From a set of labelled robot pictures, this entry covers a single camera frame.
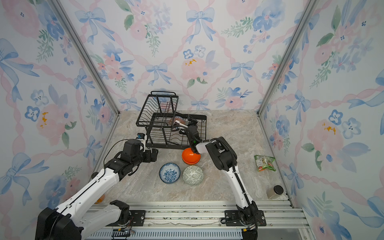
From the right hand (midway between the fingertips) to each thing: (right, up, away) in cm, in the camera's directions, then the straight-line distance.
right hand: (187, 117), depth 103 cm
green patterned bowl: (+4, -35, -15) cm, 38 cm away
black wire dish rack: (-11, -7, -22) cm, 25 cm away
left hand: (-19, -19, -20) cm, 34 cm away
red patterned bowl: (-5, -2, -1) cm, 5 cm away
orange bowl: (+2, -25, -12) cm, 28 cm away
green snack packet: (+46, -28, -15) cm, 56 cm away
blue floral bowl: (-9, -33, -17) cm, 39 cm away
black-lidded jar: (+45, -39, -29) cm, 66 cm away
